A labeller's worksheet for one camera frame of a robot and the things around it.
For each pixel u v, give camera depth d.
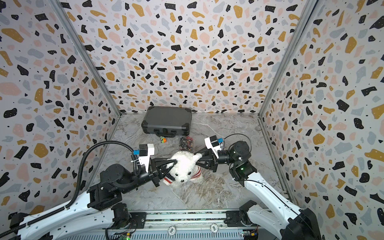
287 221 0.41
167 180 0.61
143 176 0.50
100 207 0.46
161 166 0.51
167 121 1.07
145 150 0.47
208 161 0.56
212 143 0.52
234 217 0.75
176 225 0.73
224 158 0.58
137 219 0.73
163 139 1.03
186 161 0.53
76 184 0.82
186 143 1.00
